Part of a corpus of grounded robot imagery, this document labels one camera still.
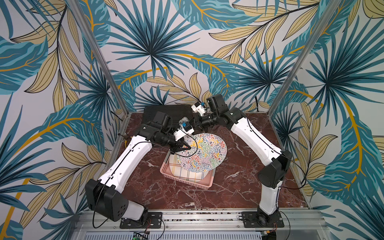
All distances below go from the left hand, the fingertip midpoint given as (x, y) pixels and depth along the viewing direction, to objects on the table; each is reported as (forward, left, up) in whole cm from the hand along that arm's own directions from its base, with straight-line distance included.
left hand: (187, 148), depth 71 cm
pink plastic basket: (-11, -9, -17) cm, 22 cm away
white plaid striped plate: (-3, +2, -24) cm, 25 cm away
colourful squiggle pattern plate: (0, -10, -3) cm, 10 cm away
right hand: (+8, +2, +6) cm, 10 cm away
